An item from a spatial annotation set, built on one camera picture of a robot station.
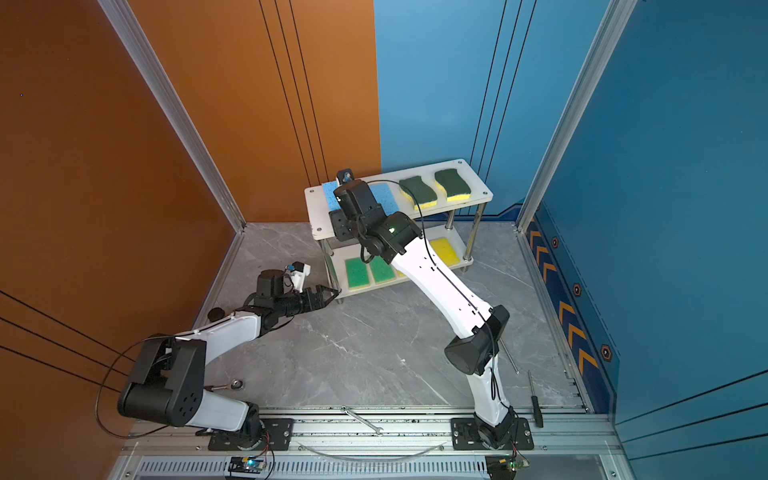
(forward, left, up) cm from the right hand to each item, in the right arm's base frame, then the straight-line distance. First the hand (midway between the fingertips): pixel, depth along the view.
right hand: (343, 213), depth 73 cm
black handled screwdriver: (-37, -49, -37) cm, 72 cm away
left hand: (-6, +8, -27) cm, 28 cm away
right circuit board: (-48, -37, -38) cm, 71 cm away
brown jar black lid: (-13, +39, -26) cm, 49 cm away
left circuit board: (-47, +24, -38) cm, 65 cm away
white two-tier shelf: (+7, -26, -2) cm, 26 cm away
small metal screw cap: (-30, +31, -34) cm, 55 cm away
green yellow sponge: (+3, -8, -28) cm, 30 cm away
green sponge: (+2, 0, -28) cm, 28 cm away
